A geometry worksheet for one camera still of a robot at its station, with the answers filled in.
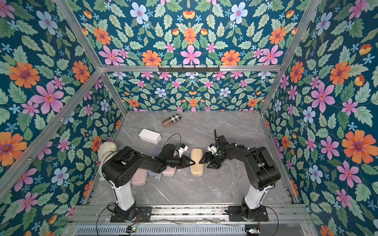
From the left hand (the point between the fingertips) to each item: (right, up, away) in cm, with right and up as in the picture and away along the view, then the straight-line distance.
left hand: (195, 163), depth 88 cm
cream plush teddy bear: (-55, +8, 0) cm, 56 cm away
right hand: (+6, +1, +2) cm, 7 cm away
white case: (0, +5, +3) cm, 6 cm away
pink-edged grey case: (-15, -3, -5) cm, 16 cm away
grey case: (-22, -6, -4) cm, 23 cm away
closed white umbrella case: (-33, +15, +15) cm, 39 cm away
